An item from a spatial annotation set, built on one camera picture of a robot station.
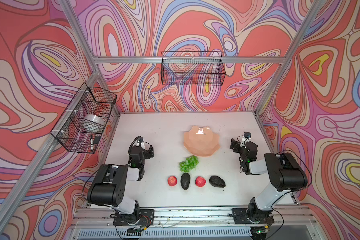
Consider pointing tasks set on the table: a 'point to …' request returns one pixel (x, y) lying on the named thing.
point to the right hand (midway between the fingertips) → (239, 141)
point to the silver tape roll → (91, 122)
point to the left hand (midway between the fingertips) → (144, 144)
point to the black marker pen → (91, 143)
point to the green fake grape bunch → (190, 163)
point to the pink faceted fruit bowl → (201, 141)
